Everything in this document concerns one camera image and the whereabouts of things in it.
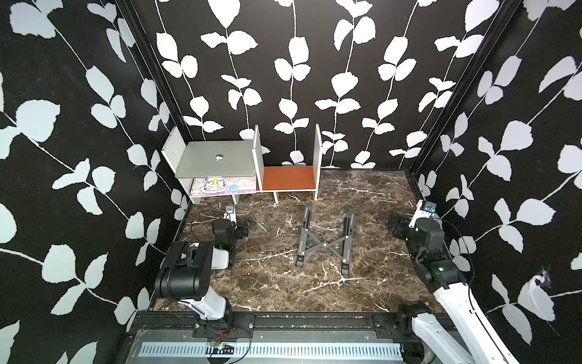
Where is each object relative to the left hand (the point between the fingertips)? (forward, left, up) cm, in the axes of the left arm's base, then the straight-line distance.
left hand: (233, 214), depth 95 cm
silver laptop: (+14, +4, +20) cm, 24 cm away
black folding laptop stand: (-14, -45, -4) cm, 48 cm away
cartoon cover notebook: (+12, +5, +5) cm, 14 cm away
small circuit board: (-45, 0, -5) cm, 46 cm away
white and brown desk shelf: (+19, -15, 0) cm, 24 cm away
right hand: (-13, -64, +16) cm, 67 cm away
